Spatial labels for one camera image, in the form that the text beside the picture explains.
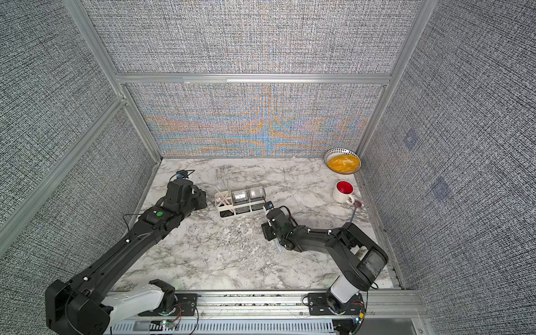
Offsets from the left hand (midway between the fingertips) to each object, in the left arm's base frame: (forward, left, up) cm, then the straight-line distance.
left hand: (206, 191), depth 80 cm
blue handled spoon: (+4, -67, -20) cm, 70 cm away
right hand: (-4, -23, -17) cm, 29 cm away
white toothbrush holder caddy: (+1, -5, -17) cm, 18 cm away
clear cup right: (+15, -19, -25) cm, 34 cm away
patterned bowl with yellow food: (+26, -64, -14) cm, 71 cm away
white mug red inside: (+10, -61, -17) cm, 64 cm away
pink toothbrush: (+2, -6, -12) cm, 14 cm away
